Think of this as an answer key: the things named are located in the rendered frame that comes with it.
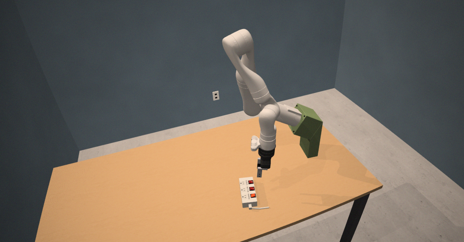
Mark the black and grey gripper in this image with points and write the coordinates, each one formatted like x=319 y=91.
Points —
x=266 y=150

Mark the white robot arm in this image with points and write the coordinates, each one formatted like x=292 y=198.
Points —
x=254 y=92

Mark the white power strip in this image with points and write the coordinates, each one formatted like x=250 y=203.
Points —
x=248 y=193

